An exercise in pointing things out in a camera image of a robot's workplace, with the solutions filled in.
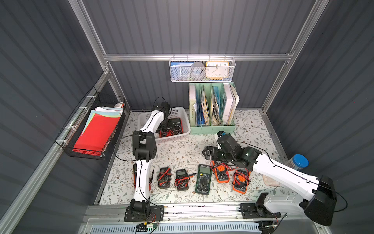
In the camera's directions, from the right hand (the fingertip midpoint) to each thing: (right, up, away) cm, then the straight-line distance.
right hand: (211, 151), depth 77 cm
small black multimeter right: (-16, -16, +4) cm, 23 cm away
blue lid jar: (+42, -4, -6) cm, 43 cm away
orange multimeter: (+7, -13, +7) cm, 17 cm away
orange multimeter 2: (+18, -16, +4) cm, 24 cm away
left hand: (-30, +11, +25) cm, 40 cm away
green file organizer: (+3, +26, +17) cm, 31 cm away
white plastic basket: (-19, +23, +34) cm, 45 cm away
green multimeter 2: (-4, -17, +5) cm, 18 cm away
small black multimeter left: (-26, -16, +5) cm, 31 cm away
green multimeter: (+16, +7, +27) cm, 32 cm away
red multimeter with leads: (-23, +13, +29) cm, 39 cm away
